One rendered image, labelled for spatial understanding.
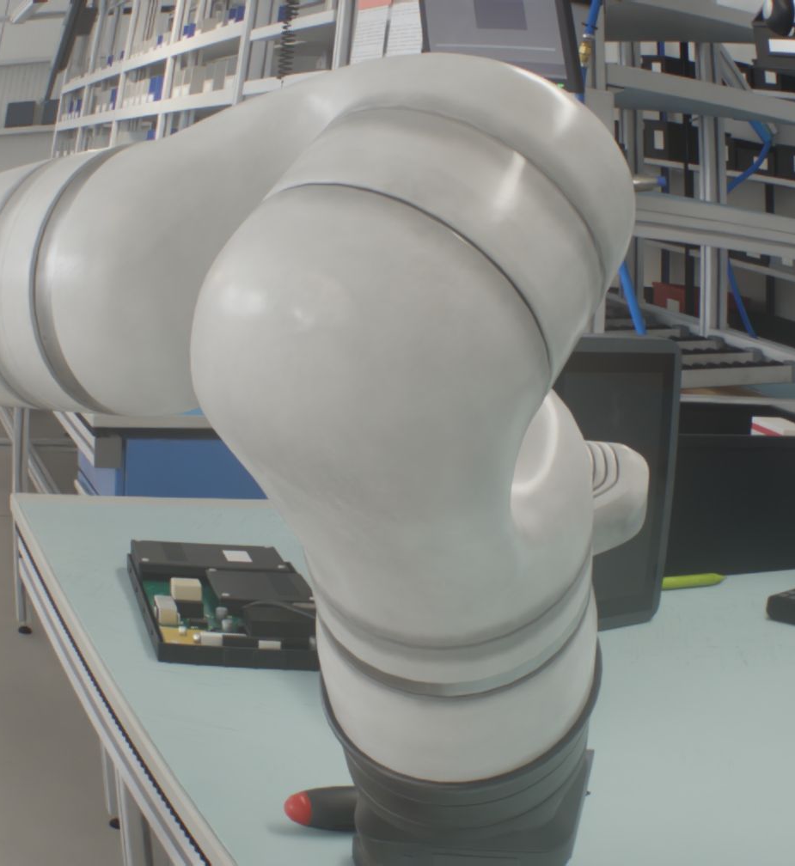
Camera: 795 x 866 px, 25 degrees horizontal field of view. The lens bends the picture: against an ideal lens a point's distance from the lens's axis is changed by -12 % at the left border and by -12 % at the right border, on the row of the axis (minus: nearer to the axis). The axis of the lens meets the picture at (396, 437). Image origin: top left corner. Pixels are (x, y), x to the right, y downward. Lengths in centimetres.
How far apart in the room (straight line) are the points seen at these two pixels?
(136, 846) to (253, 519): 38
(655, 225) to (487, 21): 53
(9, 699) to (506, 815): 384
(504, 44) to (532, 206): 216
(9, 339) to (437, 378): 14
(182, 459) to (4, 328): 233
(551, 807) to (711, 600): 91
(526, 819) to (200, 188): 23
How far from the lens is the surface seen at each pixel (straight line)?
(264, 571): 138
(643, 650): 131
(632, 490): 55
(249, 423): 37
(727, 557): 156
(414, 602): 43
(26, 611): 498
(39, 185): 46
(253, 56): 494
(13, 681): 452
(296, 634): 122
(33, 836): 344
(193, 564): 138
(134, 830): 179
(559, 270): 38
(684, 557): 154
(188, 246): 43
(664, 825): 93
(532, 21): 249
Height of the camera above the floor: 133
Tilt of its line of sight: 9 degrees down
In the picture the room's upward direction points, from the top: 3 degrees clockwise
